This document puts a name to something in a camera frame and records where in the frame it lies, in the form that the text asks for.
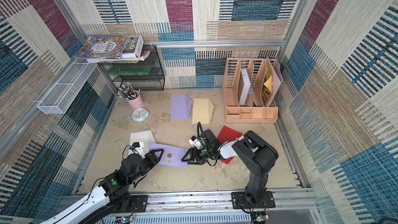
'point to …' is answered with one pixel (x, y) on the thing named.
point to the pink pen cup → (136, 103)
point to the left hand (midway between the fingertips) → (163, 152)
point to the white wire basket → (59, 99)
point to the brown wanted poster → (266, 94)
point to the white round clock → (140, 114)
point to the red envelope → (227, 134)
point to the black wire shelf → (154, 81)
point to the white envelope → (145, 137)
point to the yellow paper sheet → (268, 84)
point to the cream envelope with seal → (202, 110)
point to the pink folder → (274, 69)
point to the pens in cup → (128, 92)
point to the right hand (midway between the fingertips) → (185, 160)
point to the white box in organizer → (243, 87)
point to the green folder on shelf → (129, 70)
